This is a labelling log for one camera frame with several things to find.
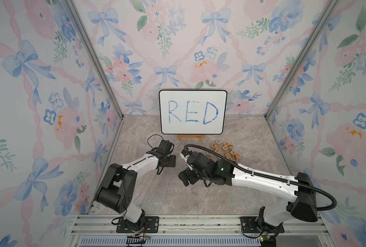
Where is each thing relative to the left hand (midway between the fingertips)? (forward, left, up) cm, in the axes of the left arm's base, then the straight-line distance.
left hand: (170, 159), depth 94 cm
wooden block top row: (+12, -36, 0) cm, 38 cm away
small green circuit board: (-39, -46, -6) cm, 60 cm away
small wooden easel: (+16, -6, +2) cm, 18 cm away
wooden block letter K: (+14, -31, -1) cm, 34 cm away
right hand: (-14, -9, +14) cm, 22 cm away
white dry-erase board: (+25, -14, +16) cm, 33 cm away
